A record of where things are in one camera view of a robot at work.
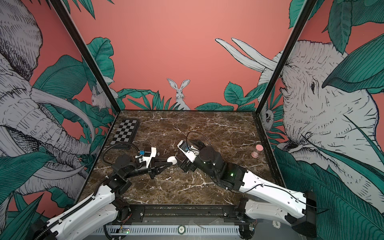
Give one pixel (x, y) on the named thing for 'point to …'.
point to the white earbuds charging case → (172, 159)
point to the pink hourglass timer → (259, 147)
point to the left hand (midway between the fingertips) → (170, 162)
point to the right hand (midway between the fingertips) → (182, 148)
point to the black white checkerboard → (125, 133)
